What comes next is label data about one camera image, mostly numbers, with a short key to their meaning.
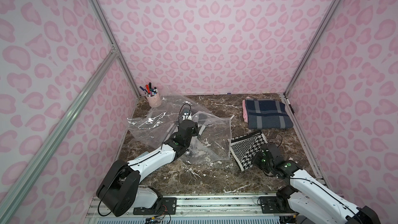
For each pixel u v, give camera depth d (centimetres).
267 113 102
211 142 95
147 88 103
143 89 104
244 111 106
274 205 72
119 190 41
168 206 73
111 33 86
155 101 107
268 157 65
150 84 106
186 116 71
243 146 88
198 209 73
